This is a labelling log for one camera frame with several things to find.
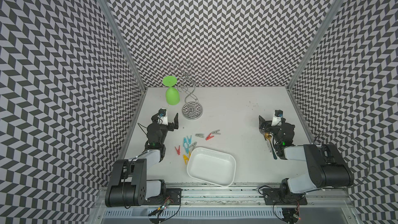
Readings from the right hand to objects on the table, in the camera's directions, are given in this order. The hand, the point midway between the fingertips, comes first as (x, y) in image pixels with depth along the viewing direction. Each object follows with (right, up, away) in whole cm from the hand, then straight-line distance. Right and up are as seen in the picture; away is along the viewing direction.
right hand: (267, 117), depth 91 cm
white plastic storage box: (-33, -26, -8) cm, 43 cm away
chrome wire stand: (-47, +21, -7) cm, 52 cm away
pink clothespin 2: (-34, -12, +2) cm, 36 cm away
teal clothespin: (-48, -17, 0) cm, 51 cm away
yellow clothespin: (-47, -22, -7) cm, 53 cm away
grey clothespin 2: (-40, -11, +3) cm, 42 cm away
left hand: (-58, +3, -4) cm, 58 cm away
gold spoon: (+1, -12, 0) cm, 12 cm away
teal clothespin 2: (-46, -14, 0) cm, 48 cm away
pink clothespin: (-52, -19, -4) cm, 56 cm away
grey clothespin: (-30, -10, +3) cm, 32 cm away
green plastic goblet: (-55, +12, -5) cm, 57 cm away
